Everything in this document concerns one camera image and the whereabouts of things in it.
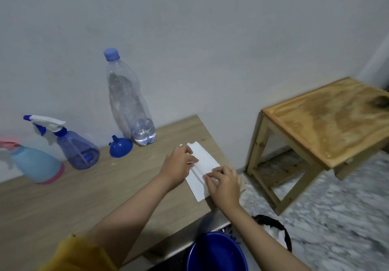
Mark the crumpled white paper waste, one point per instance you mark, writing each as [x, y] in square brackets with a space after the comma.
[273, 234]

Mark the clear plastic water bottle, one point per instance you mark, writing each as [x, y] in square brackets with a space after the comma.
[127, 97]

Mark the wooden chair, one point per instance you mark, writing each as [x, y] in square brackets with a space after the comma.
[328, 118]

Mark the white and blue spray head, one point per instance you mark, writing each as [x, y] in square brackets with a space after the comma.
[45, 121]

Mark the stack of white paper towels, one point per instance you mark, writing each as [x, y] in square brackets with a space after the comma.
[206, 161]

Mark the person's right forearm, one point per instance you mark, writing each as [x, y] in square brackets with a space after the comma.
[264, 243]

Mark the black trash bin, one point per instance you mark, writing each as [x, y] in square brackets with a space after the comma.
[273, 220]

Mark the blue bottle cap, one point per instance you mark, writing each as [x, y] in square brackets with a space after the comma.
[111, 55]

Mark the person's yellow left sleeve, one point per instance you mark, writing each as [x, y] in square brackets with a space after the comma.
[76, 255]

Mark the blue plastic basin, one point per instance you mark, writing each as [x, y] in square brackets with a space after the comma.
[212, 255]

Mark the pink spray head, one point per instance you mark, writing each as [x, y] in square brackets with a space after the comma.
[7, 145]

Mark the light blue pink spray bottle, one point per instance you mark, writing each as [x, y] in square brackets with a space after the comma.
[36, 164]

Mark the person's left forearm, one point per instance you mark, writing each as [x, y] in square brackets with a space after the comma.
[127, 216]

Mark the person's right hand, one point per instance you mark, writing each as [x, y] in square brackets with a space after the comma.
[226, 188]

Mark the blue plastic funnel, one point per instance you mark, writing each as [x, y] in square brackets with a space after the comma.
[121, 149]

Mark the person's left hand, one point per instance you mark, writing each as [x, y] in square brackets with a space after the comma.
[176, 167]

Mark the transparent blue spray bottle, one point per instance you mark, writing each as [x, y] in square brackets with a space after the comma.
[76, 150]

